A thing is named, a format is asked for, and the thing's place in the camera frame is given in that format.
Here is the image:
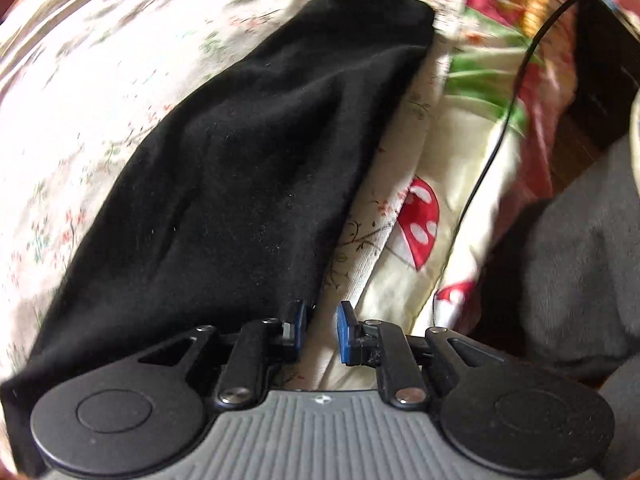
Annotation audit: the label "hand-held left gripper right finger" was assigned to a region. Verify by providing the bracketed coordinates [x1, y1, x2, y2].
[337, 301, 508, 407]

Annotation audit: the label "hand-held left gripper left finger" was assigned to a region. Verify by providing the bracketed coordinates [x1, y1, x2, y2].
[135, 300, 308, 407]

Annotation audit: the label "black pants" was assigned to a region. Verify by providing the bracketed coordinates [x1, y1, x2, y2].
[0, 0, 437, 477]

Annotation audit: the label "colourful cartoon quilt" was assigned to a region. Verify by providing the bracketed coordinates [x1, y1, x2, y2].
[315, 0, 602, 392]

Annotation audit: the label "dark board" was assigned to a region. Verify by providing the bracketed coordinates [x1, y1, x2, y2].
[574, 0, 640, 153]

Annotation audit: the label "person's grey trouser leg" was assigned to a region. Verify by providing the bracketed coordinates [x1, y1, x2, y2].
[469, 129, 640, 480]

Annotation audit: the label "white floral bed sheet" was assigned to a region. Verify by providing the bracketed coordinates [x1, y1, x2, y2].
[0, 0, 452, 392]

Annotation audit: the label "black cable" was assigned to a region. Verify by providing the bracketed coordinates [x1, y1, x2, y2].
[431, 0, 617, 322]

